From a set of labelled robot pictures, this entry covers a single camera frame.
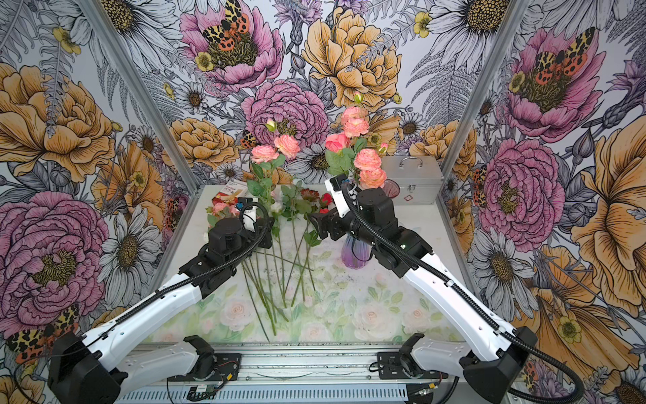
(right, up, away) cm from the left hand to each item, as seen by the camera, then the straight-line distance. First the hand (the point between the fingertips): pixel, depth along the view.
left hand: (272, 225), depth 77 cm
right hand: (+15, +3, -11) cm, 19 cm away
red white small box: (-27, +14, +38) cm, 49 cm away
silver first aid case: (+54, +18, +28) cm, 64 cm away
